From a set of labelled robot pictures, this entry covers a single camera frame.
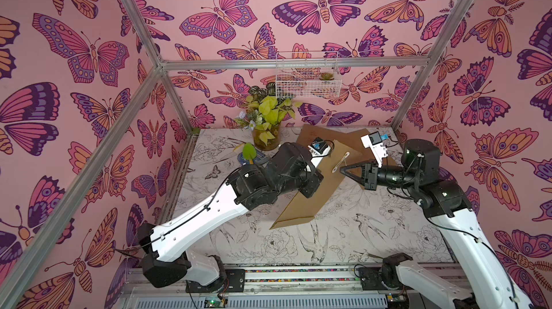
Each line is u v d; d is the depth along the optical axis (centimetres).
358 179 58
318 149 51
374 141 55
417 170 47
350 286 73
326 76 92
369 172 53
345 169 60
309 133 120
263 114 97
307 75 95
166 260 39
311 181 53
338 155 66
